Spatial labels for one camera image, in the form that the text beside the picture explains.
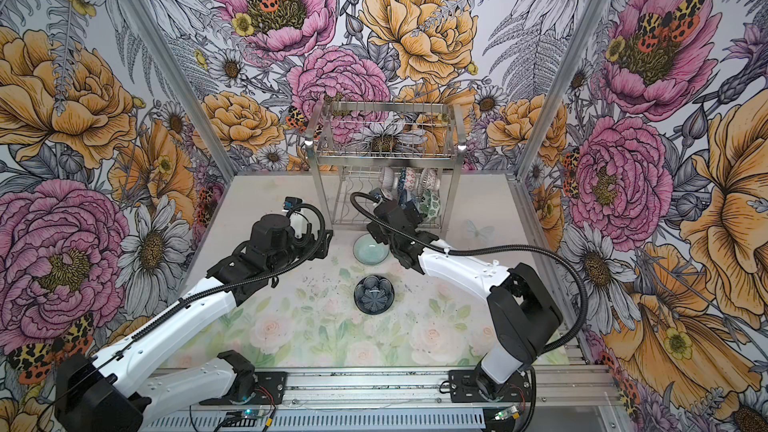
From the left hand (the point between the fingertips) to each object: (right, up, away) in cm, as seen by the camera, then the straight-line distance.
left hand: (314, 239), depth 80 cm
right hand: (+21, +5, +8) cm, 22 cm away
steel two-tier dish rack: (+28, +30, +38) cm, 56 cm away
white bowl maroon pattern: (+34, +16, +26) cm, 46 cm away
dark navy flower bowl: (+15, -17, +10) cm, 25 cm away
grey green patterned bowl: (+18, +18, +25) cm, 36 cm away
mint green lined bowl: (+13, -6, +17) cm, 22 cm away
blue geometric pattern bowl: (+26, +17, +25) cm, 41 cm away
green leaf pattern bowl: (+32, +9, +16) cm, 37 cm away
